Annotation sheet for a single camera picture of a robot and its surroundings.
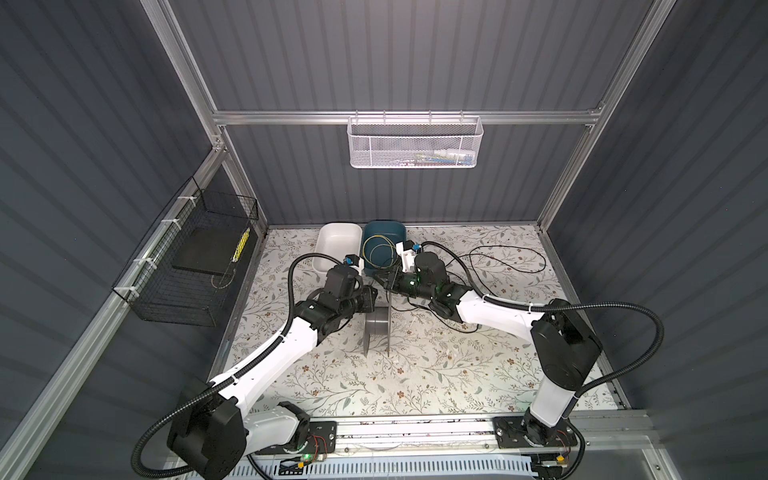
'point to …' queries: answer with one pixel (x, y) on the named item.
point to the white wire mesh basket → (414, 141)
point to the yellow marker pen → (241, 245)
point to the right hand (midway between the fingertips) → (373, 279)
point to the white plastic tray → (337, 240)
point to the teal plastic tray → (379, 238)
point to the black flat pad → (210, 249)
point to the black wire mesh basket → (159, 292)
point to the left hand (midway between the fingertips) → (375, 291)
